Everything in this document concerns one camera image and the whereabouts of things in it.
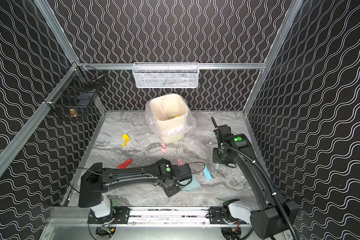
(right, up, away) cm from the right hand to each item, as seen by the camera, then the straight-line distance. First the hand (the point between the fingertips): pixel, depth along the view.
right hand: (221, 160), depth 75 cm
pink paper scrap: (-32, +3, +23) cm, 39 cm away
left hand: (-23, -15, -3) cm, 28 cm away
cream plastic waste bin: (-27, +27, +29) cm, 48 cm away
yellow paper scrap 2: (-23, +25, +30) cm, 45 cm away
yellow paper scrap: (-58, +9, +28) cm, 65 cm away
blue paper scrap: (-5, -11, +13) cm, 17 cm away
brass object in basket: (-79, +24, +7) cm, 83 cm away
